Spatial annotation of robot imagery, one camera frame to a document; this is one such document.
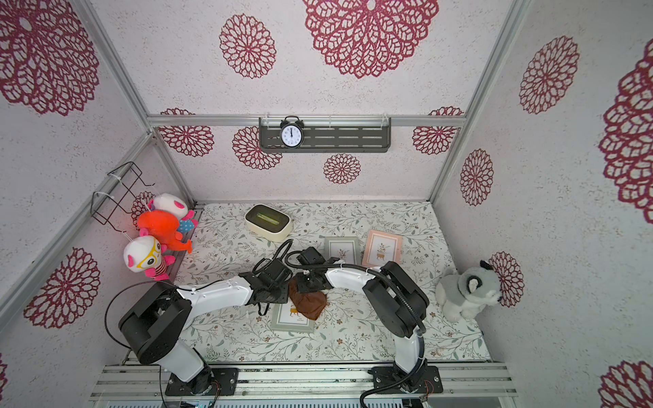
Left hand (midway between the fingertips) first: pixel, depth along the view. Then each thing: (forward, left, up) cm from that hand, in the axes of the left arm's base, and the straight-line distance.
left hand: (282, 297), depth 91 cm
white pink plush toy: (+28, +40, +18) cm, 52 cm away
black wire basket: (+21, +48, +32) cm, 61 cm away
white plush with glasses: (+6, +41, +20) cm, 46 cm away
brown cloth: (-3, -10, +2) cm, 11 cm away
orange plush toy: (+19, +41, +18) cm, 49 cm away
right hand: (+4, -6, +2) cm, 7 cm away
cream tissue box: (+31, +9, +4) cm, 32 cm away
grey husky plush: (-4, -58, +13) cm, 59 cm away
